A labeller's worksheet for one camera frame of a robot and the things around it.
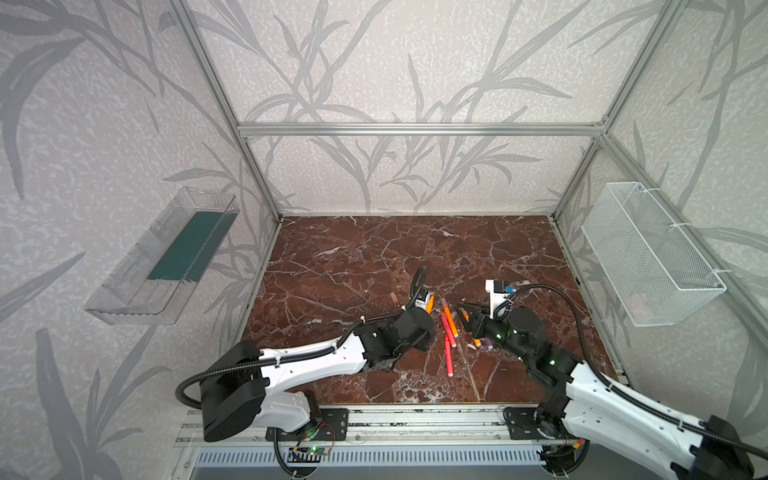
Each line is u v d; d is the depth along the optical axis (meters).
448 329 0.89
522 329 0.56
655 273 0.64
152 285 0.63
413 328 0.58
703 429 0.43
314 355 0.48
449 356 0.84
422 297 0.69
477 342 0.87
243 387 0.40
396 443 0.72
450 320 0.90
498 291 0.67
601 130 0.94
